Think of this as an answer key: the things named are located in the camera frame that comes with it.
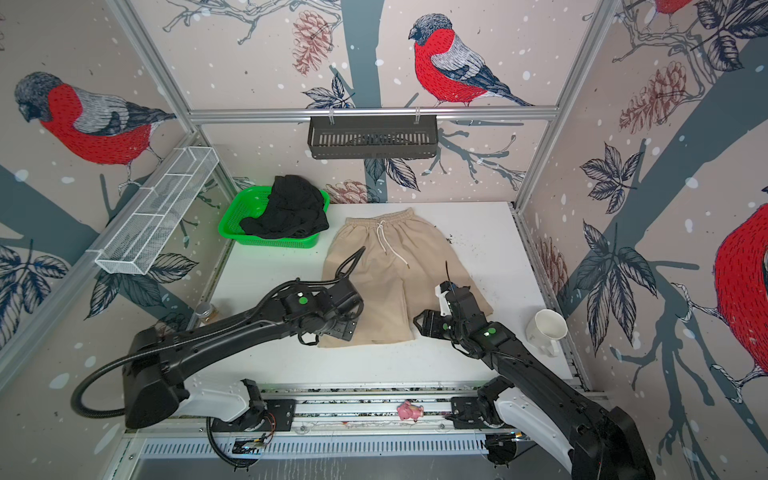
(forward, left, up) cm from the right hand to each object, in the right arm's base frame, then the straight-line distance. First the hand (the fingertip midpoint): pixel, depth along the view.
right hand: (420, 323), depth 81 cm
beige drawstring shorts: (+20, +7, -7) cm, 23 cm away
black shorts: (+44, +47, +2) cm, 64 cm away
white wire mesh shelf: (+18, +71, +26) cm, 78 cm away
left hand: (-3, +21, +6) cm, 22 cm away
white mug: (+1, -35, -3) cm, 35 cm away
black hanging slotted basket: (+60, +17, +23) cm, 66 cm away
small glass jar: (0, +60, +5) cm, 60 cm away
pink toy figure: (-20, +2, -5) cm, 21 cm away
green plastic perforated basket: (+48, +66, 0) cm, 82 cm away
